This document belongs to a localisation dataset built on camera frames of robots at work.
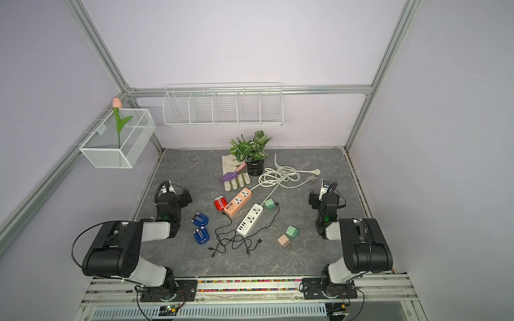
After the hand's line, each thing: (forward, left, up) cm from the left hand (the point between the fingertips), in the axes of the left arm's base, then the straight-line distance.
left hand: (176, 191), depth 92 cm
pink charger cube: (-25, -48, -6) cm, 54 cm away
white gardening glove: (+20, -24, -7) cm, 32 cm away
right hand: (-4, -69, -1) cm, 69 cm away
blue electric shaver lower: (-20, -13, -5) cm, 24 cm away
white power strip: (-14, -34, -5) cm, 37 cm away
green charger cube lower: (-21, -52, -6) cm, 56 cm away
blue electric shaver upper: (-13, -11, -5) cm, 18 cm away
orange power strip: (-5, -29, -5) cm, 29 cm away
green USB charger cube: (-7, -44, -6) cm, 45 cm away
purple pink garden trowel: (+13, -23, -8) cm, 28 cm away
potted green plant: (+9, -37, +14) cm, 40 cm away
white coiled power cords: (+9, -52, -5) cm, 54 cm away
